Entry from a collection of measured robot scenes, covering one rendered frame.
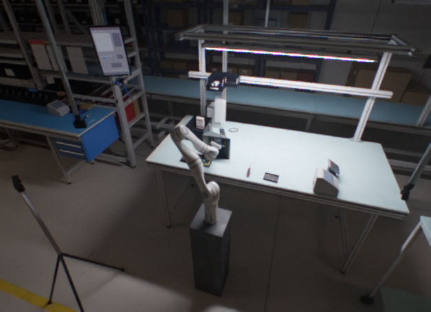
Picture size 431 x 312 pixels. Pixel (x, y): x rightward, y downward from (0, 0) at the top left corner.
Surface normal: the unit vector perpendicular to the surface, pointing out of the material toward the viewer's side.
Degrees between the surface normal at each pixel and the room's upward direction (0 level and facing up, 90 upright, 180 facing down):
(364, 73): 90
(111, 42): 101
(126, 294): 0
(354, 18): 90
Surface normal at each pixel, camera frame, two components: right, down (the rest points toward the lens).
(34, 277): 0.00, -0.82
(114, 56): 0.13, 0.71
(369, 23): -0.29, 0.54
